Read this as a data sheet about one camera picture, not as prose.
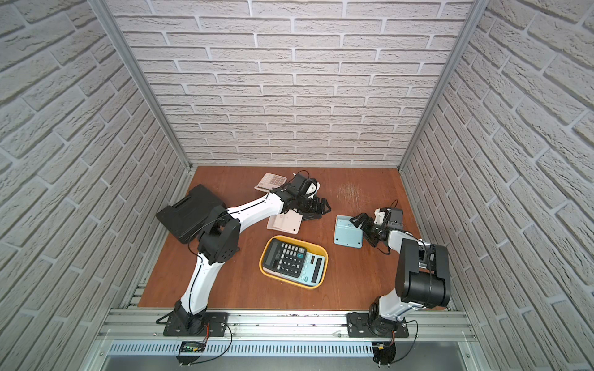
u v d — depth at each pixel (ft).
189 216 3.11
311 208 2.78
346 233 3.11
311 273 2.68
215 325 2.40
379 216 2.87
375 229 2.66
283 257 2.73
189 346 2.38
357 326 2.42
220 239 1.83
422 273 1.50
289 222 3.17
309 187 2.60
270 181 3.65
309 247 2.81
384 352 2.32
